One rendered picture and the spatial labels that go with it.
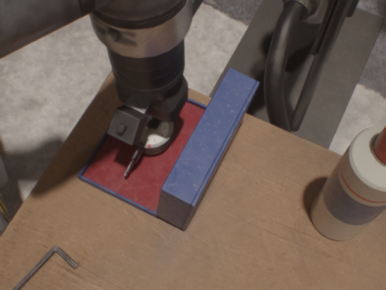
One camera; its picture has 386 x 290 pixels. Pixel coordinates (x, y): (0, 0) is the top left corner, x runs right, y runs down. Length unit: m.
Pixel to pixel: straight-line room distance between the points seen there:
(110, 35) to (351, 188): 0.26
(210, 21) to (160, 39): 0.93
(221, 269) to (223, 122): 0.18
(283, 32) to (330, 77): 0.51
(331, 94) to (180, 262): 0.75
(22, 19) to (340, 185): 0.33
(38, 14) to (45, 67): 0.99
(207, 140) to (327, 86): 0.77
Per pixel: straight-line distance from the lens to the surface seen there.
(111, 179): 0.66
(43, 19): 0.36
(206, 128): 0.55
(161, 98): 0.55
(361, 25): 1.41
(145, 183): 0.65
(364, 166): 0.49
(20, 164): 1.23
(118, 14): 0.41
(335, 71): 1.32
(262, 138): 0.68
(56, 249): 0.64
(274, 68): 0.80
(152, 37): 0.44
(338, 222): 0.59
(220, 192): 0.65
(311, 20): 1.07
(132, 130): 0.55
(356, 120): 1.27
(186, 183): 0.52
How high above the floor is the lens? 1.08
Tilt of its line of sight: 65 degrees down
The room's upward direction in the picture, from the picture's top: straight up
